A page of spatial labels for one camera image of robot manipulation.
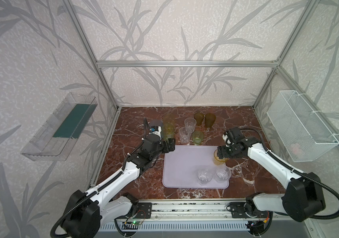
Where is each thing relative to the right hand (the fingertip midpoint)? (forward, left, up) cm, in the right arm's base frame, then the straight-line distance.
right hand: (222, 152), depth 86 cm
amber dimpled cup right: (+27, +4, -2) cm, 27 cm away
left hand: (+3, +31, +9) cm, 32 cm away
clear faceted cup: (+26, +17, -4) cm, 32 cm away
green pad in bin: (+1, +72, +28) cm, 77 cm away
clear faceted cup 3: (-11, +11, -8) cm, 17 cm away
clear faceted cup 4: (-9, 0, -8) cm, 12 cm away
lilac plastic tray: (-6, +25, -10) cm, 28 cm away
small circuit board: (-33, +46, -7) cm, 57 cm away
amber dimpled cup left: (+32, +11, -5) cm, 34 cm away
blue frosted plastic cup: (+24, +42, -1) cm, 48 cm away
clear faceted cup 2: (+18, +21, -7) cm, 29 cm away
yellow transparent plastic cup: (-5, +4, -1) cm, 6 cm away
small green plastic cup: (+15, +13, -6) cm, 20 cm away
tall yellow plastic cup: (+34, +34, -11) cm, 50 cm away
